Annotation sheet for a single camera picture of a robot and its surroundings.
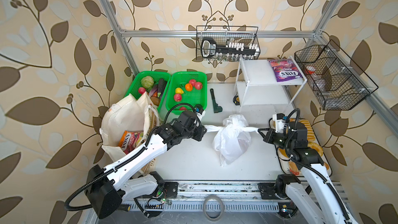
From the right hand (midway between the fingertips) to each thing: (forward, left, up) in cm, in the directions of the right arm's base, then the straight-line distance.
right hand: (259, 132), depth 76 cm
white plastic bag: (-4, +14, -1) cm, 15 cm away
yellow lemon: (+41, +45, -12) cm, 62 cm away
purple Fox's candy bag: (+25, -14, +19) cm, 34 cm away
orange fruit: (+43, +38, -11) cm, 59 cm away
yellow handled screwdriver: (-28, +63, -15) cm, 70 cm away
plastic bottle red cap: (+26, -30, +17) cm, 43 cm away
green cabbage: (+47, +68, -8) cm, 83 cm away
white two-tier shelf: (+18, -5, +17) cm, 25 cm away
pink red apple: (+44, +31, -10) cm, 55 cm away
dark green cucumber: (+43, +58, -9) cm, 73 cm away
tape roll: (-25, +23, -19) cm, 39 cm away
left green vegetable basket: (+47, +77, -9) cm, 90 cm away
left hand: (+2, +27, +2) cm, 27 cm away
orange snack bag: (-2, +65, -1) cm, 65 cm away
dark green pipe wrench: (+26, +19, -15) cm, 36 cm away
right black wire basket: (+14, -37, +18) cm, 43 cm away
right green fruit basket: (+44, +41, -15) cm, 62 cm away
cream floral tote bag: (+11, +66, +4) cm, 67 cm away
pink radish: (+42, +72, -12) cm, 84 cm away
